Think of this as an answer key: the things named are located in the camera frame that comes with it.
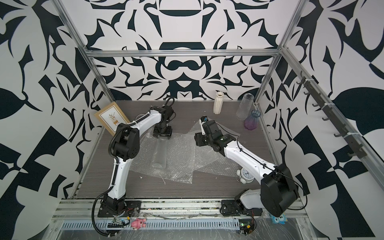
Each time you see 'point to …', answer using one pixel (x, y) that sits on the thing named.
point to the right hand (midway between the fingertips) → (198, 134)
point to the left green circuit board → (117, 223)
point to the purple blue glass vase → (251, 122)
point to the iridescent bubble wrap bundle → (221, 166)
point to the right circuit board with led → (246, 226)
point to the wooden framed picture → (111, 116)
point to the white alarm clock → (244, 176)
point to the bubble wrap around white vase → (204, 155)
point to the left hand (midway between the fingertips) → (163, 134)
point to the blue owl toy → (281, 220)
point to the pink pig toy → (138, 223)
